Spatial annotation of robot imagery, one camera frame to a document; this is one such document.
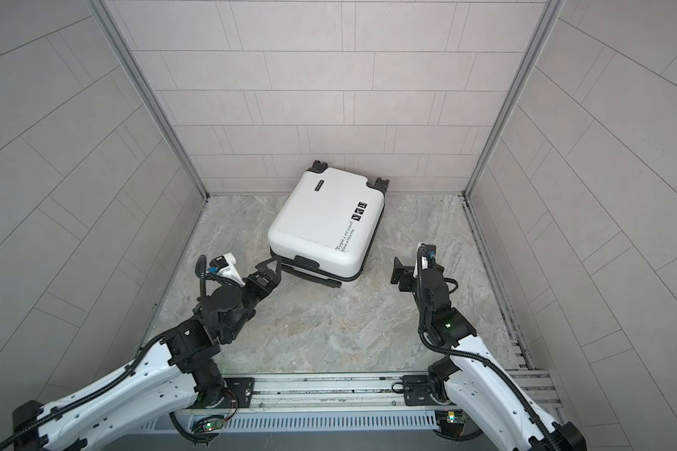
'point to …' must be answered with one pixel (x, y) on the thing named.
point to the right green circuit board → (450, 421)
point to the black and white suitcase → (326, 229)
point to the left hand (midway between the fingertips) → (281, 262)
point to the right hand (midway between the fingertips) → (406, 259)
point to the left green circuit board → (213, 425)
